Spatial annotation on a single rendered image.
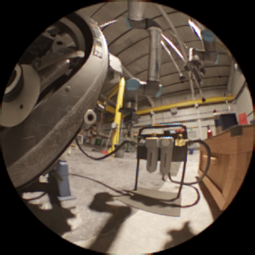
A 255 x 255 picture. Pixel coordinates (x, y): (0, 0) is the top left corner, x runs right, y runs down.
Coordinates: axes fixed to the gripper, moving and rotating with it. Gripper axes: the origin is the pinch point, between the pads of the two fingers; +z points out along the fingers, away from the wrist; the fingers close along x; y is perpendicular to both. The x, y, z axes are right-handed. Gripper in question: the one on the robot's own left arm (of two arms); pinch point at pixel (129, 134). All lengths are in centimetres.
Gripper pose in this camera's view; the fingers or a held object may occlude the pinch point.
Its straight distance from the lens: 55.6
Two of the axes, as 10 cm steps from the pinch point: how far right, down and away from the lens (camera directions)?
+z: -0.7, 9.7, -2.2
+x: -4.6, 1.7, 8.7
